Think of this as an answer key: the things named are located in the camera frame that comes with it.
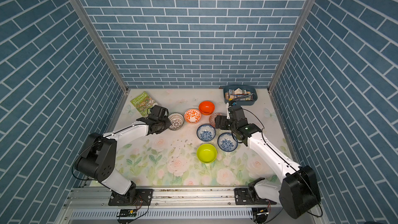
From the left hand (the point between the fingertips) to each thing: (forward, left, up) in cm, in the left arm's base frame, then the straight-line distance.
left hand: (173, 123), depth 94 cm
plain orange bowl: (+14, -20, -3) cm, 25 cm away
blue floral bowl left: (-4, -20, -5) cm, 21 cm away
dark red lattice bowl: (+4, -1, -3) cm, 5 cm away
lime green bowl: (-16, -20, -6) cm, 27 cm away
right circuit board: (-45, -45, -6) cm, 64 cm away
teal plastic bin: (+33, -53, -2) cm, 62 cm away
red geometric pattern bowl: (+5, -24, -3) cm, 25 cm away
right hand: (-4, -29, +11) cm, 31 cm away
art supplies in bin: (+28, -45, -3) cm, 53 cm away
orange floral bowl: (+8, -11, -4) cm, 14 cm away
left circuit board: (-44, +17, -9) cm, 48 cm away
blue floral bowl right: (-10, -33, -4) cm, 35 cm away
